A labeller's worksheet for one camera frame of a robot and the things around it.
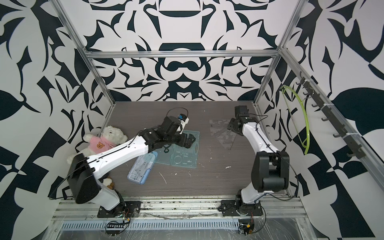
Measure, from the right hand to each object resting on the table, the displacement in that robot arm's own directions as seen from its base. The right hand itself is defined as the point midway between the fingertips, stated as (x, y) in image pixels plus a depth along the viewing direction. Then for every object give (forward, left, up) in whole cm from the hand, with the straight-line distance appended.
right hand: (230, 124), depth 89 cm
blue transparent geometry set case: (-20, +52, -12) cm, 57 cm away
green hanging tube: (-19, -28, +14) cm, 37 cm away
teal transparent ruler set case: (-13, +33, -13) cm, 38 cm away
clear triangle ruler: (+7, +5, -15) cm, 17 cm away
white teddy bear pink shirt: (-5, +70, -3) cm, 71 cm away
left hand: (-9, +27, +7) cm, 29 cm away
